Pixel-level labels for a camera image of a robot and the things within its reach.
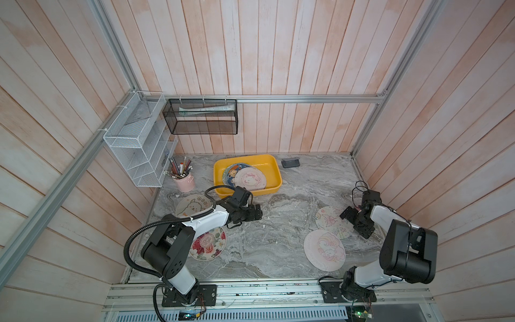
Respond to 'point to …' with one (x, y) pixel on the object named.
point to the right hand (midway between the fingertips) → (350, 221)
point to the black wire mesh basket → (202, 116)
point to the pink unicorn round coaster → (250, 178)
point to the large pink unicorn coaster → (324, 250)
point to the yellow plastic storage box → (267, 164)
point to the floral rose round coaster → (208, 246)
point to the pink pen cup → (181, 173)
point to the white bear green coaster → (192, 205)
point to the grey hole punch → (290, 162)
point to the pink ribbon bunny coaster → (328, 219)
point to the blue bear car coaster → (229, 173)
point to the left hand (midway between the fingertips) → (254, 217)
